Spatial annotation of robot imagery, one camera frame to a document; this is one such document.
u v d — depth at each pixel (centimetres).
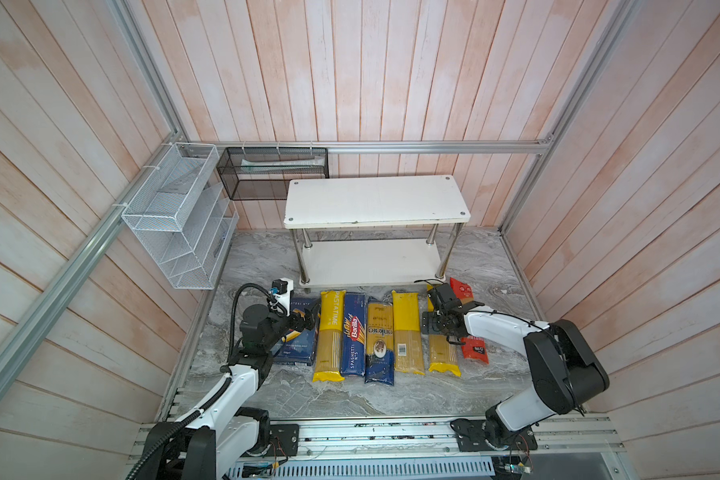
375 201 80
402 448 73
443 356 86
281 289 70
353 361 83
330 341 88
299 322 74
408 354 86
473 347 86
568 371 45
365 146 97
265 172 96
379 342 88
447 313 70
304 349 82
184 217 68
